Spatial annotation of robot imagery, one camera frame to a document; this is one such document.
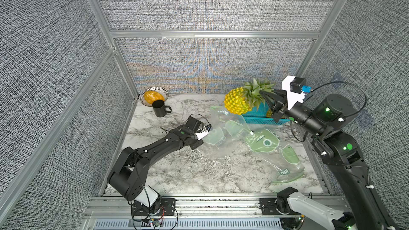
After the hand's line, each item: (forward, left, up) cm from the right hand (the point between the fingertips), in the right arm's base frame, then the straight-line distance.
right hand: (268, 85), depth 49 cm
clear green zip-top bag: (-5, -22, -52) cm, 57 cm away
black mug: (+28, +49, -46) cm, 73 cm away
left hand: (+7, +23, -44) cm, 50 cm away
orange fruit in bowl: (+38, +58, -46) cm, 83 cm away
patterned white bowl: (+49, +52, -52) cm, 88 cm away
